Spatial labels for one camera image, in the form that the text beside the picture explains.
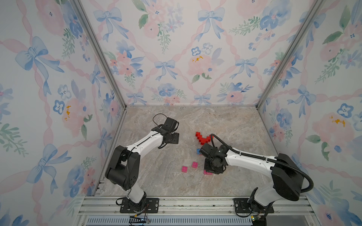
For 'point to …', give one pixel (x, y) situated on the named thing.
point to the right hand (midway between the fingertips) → (207, 170)
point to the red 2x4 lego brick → (203, 141)
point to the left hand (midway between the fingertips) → (173, 137)
